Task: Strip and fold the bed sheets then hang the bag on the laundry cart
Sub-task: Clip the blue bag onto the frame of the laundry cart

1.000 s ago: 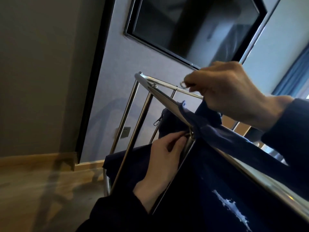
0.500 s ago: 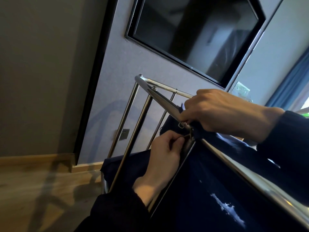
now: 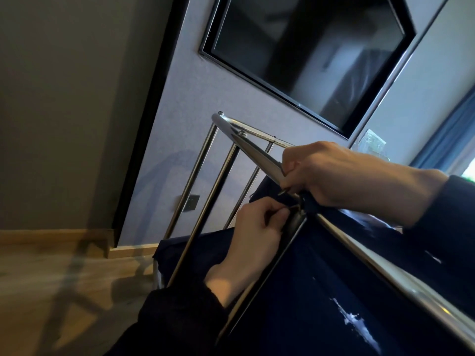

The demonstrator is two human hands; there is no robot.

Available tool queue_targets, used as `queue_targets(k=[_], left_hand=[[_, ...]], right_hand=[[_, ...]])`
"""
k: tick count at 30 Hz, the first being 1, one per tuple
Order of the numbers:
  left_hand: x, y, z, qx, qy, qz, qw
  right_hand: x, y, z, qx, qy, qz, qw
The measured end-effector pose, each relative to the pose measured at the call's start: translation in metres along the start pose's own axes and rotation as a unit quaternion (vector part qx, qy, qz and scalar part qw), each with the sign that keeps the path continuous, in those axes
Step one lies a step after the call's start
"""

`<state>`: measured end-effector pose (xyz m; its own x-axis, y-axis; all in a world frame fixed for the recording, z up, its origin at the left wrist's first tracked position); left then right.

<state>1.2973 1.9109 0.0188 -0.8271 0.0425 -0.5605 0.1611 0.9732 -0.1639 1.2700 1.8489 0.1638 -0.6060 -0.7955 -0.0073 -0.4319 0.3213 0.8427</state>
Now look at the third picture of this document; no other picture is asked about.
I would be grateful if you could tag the chrome metal cart frame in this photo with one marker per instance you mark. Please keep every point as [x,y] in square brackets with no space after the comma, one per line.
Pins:
[252,150]

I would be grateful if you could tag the person's right hand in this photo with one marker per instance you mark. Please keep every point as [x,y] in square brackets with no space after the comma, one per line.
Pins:
[330,174]

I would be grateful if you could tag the blue grey curtain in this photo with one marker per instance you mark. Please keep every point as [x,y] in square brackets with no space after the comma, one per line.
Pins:
[449,140]

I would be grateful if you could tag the person's left forearm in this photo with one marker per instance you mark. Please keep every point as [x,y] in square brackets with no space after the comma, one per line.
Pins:
[167,322]

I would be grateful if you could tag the black wall television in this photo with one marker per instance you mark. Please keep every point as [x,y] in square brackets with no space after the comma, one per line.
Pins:
[297,51]

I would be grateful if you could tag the dark wall socket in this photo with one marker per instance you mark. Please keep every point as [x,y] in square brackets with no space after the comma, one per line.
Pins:
[192,202]

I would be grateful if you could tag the large glass window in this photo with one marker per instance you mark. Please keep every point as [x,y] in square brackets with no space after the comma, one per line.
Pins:
[469,166]

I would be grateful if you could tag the navy blue fabric laundry bag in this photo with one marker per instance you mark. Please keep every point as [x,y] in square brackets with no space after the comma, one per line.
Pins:
[297,292]

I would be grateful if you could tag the clear acrylic organizer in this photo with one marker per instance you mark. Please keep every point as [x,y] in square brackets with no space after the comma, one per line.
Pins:
[371,144]

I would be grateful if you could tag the person's right forearm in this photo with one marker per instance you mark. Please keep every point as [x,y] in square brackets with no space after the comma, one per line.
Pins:
[408,192]

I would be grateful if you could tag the person's left hand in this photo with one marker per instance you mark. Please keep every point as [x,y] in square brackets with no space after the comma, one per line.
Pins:
[252,237]

